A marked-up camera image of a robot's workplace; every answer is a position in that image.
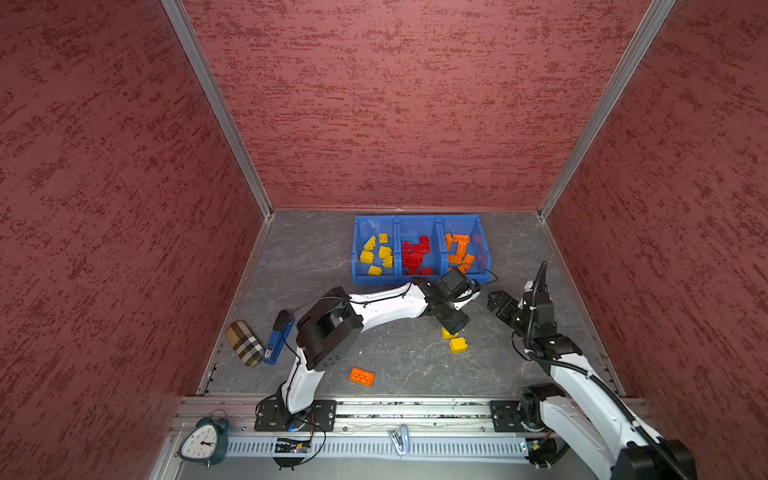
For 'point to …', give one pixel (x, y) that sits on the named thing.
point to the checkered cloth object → (245, 343)
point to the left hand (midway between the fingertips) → (453, 319)
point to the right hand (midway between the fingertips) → (495, 306)
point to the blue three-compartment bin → (396, 249)
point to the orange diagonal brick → (449, 240)
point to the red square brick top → (413, 269)
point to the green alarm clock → (207, 440)
